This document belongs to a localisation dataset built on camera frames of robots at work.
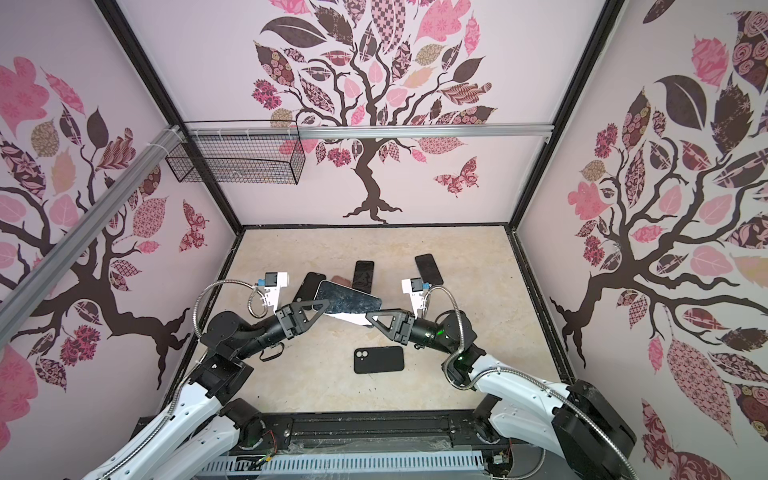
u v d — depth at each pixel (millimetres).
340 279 1039
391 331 610
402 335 601
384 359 858
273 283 601
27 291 513
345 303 632
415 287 638
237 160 1220
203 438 575
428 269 1067
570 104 850
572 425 408
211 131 906
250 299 573
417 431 755
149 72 764
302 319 598
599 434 387
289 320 571
